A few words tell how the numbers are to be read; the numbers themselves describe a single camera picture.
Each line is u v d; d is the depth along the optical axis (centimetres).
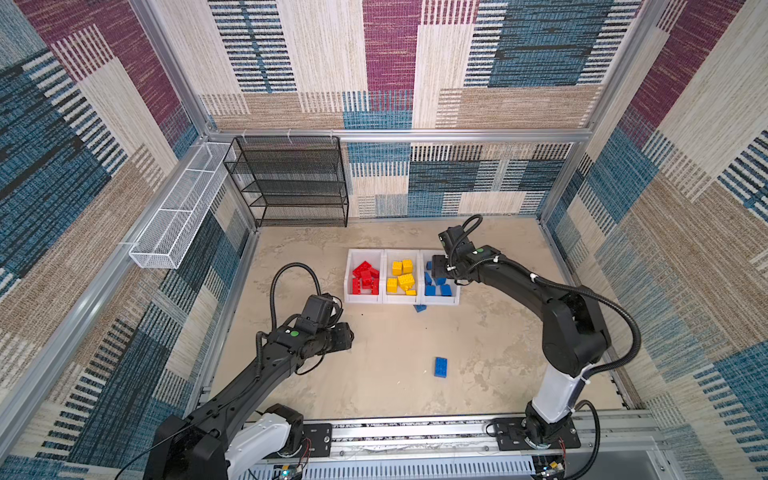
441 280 100
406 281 97
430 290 97
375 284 97
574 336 48
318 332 63
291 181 111
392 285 97
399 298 94
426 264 99
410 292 98
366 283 99
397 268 102
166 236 93
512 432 73
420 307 95
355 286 99
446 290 99
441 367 83
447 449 73
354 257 103
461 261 69
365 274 99
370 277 100
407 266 102
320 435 75
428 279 99
